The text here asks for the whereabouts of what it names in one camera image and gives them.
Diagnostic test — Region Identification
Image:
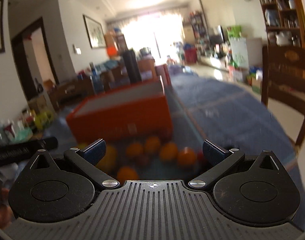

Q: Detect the pink cylindrical canister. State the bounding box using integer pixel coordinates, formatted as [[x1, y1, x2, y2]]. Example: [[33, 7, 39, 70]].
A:
[[155, 64, 171, 86]]

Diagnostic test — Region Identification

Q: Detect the blue patterned tablecloth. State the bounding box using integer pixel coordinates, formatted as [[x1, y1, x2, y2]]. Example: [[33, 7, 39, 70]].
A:
[[39, 74, 305, 230]]

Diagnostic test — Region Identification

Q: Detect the orange cardboard box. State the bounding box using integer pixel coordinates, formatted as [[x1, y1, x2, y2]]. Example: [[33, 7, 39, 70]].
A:
[[66, 77, 173, 142]]

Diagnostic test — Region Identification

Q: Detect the tissue box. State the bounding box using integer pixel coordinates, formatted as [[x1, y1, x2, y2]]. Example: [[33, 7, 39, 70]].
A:
[[7, 127, 33, 144]]

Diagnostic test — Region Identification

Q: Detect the green panda mug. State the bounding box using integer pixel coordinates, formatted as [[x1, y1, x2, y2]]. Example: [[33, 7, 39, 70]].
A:
[[34, 111, 54, 132]]

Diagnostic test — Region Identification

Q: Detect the wooden bookshelf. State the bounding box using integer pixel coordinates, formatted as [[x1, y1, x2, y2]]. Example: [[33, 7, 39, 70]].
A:
[[259, 0, 305, 48]]

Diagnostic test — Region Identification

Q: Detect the orange fruit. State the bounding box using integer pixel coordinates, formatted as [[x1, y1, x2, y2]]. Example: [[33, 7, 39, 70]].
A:
[[144, 136, 161, 155], [117, 166, 139, 184], [159, 141, 178, 163], [125, 142, 144, 159], [177, 147, 197, 169]]

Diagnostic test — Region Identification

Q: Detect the large yellow lemon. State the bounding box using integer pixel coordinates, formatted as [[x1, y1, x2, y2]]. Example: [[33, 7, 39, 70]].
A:
[[96, 145, 118, 174]]

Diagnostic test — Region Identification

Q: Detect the black cylindrical flask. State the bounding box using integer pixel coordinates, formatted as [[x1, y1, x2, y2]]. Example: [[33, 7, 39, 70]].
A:
[[122, 49, 142, 84]]

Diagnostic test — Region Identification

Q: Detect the framed wall painting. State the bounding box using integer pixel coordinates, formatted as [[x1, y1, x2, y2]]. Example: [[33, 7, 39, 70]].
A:
[[83, 15, 106, 49]]

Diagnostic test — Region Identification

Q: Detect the wooden chair right side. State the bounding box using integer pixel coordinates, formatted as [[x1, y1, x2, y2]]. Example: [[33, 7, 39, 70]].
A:
[[261, 46, 305, 148]]

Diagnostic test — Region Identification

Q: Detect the yellow green lemon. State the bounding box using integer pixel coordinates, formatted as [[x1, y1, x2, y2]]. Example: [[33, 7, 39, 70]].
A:
[[77, 143, 88, 150]]

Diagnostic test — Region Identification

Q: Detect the red tomato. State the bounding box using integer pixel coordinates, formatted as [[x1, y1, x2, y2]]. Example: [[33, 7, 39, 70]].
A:
[[136, 155, 150, 167], [197, 151, 207, 164]]

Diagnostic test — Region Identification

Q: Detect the person's left hand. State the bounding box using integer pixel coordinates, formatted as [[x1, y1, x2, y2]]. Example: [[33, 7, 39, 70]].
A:
[[0, 187, 14, 230]]

